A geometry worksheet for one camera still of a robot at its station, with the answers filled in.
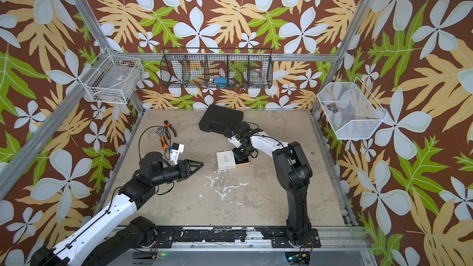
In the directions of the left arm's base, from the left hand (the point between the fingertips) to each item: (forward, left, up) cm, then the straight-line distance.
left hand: (203, 164), depth 72 cm
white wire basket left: (+37, +45, +14) cm, 60 cm away
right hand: (+16, -14, -20) cm, 29 cm away
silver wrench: (+33, +33, -22) cm, 52 cm away
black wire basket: (+52, -3, +9) cm, 53 cm away
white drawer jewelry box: (+11, -9, -18) cm, 23 cm away
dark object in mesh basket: (+28, -59, +5) cm, 66 cm away
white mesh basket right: (+25, -67, +5) cm, 72 cm away
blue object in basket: (+43, -5, +7) cm, 44 cm away
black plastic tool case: (+36, -4, -15) cm, 39 cm away
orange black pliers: (+37, +29, -20) cm, 51 cm away
